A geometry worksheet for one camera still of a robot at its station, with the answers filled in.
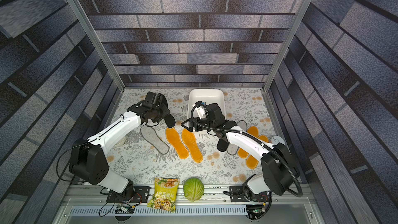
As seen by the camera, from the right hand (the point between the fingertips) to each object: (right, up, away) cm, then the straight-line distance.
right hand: (185, 123), depth 79 cm
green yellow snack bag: (-9, -32, -10) cm, 34 cm away
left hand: (-10, +6, +7) cm, 13 cm away
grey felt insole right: (+26, -17, +8) cm, 32 cm away
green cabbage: (+5, -29, -10) cm, 31 cm away
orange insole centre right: (+2, -14, +11) cm, 18 cm away
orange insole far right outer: (+37, -23, +4) cm, 43 cm away
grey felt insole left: (-24, -9, +15) cm, 30 cm away
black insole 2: (+21, -15, +11) cm, 28 cm away
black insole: (-9, 0, +6) cm, 11 cm away
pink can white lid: (+51, -11, +7) cm, 53 cm away
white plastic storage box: (+15, +15, +30) cm, 37 cm away
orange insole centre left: (-8, -12, +14) cm, 20 cm away
